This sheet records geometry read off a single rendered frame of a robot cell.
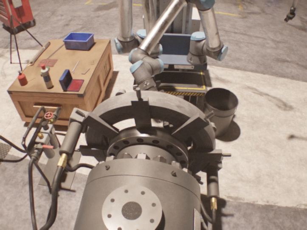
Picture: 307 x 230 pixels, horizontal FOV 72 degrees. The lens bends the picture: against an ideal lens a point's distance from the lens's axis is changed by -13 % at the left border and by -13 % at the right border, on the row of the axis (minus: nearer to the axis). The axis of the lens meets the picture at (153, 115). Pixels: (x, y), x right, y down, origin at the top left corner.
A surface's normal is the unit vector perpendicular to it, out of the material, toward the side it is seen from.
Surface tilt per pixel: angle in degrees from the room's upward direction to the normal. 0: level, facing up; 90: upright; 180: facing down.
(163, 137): 20
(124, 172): 12
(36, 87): 0
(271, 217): 0
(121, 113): 90
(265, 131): 0
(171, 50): 90
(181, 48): 90
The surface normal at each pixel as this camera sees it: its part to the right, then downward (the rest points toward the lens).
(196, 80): 0.00, -0.70
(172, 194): 0.48, -0.58
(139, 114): -0.10, 0.71
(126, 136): -0.45, -0.66
